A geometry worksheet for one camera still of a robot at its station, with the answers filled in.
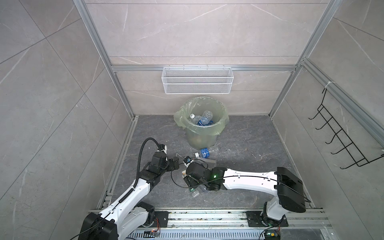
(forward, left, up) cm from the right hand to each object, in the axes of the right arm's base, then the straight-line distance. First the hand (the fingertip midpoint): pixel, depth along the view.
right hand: (190, 174), depth 80 cm
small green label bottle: (-9, -3, -5) cm, 10 cm away
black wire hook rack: (+11, -71, +22) cm, 75 cm away
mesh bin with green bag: (+20, -7, +6) cm, 22 cm away
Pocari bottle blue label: (+29, -10, +13) cm, 33 cm away
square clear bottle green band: (+9, -11, -6) cm, 16 cm away
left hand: (+10, +11, +1) cm, 15 cm away
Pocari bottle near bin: (+15, -9, -4) cm, 18 cm away
